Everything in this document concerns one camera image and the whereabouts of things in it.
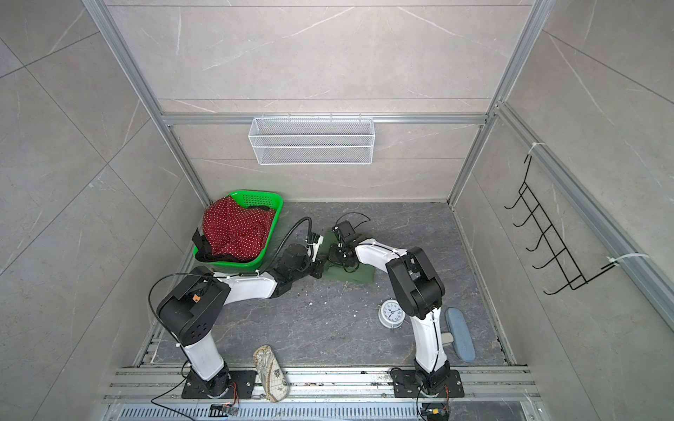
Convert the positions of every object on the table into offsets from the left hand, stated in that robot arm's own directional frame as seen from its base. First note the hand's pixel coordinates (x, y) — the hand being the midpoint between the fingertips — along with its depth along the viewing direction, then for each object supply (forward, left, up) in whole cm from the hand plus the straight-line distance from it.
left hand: (331, 254), depth 92 cm
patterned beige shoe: (-38, +17, -5) cm, 41 cm away
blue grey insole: (-28, -40, -7) cm, 50 cm away
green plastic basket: (+29, +25, -1) cm, 39 cm away
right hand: (+3, -1, -7) cm, 7 cm away
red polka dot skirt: (+13, +38, -2) cm, 41 cm away
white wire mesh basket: (+39, +7, +21) cm, 45 cm away
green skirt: (-8, -11, -1) cm, 13 cm away
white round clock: (-20, -19, -6) cm, 28 cm away
